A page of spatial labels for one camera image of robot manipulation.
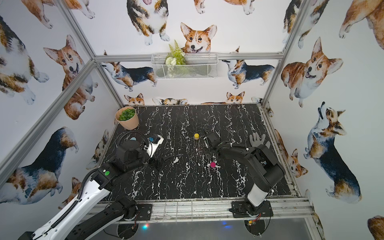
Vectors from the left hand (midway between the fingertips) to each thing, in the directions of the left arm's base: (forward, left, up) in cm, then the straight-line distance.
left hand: (167, 149), depth 70 cm
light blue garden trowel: (+20, +29, -23) cm, 42 cm away
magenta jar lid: (+1, -23, -24) cm, 33 cm away
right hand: (+10, -20, -21) cm, 30 cm away
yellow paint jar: (+19, -13, -23) cm, 33 cm away
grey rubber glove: (+16, -51, -21) cm, 58 cm away
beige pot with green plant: (+31, +32, -13) cm, 46 cm away
